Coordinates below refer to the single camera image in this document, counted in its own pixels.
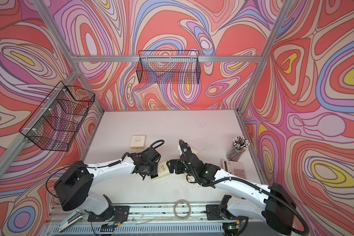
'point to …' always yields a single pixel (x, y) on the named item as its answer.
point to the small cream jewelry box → (162, 169)
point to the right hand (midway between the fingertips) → (174, 166)
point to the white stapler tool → (73, 219)
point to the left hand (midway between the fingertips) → (158, 171)
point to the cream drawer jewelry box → (137, 142)
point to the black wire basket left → (54, 125)
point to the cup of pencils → (240, 144)
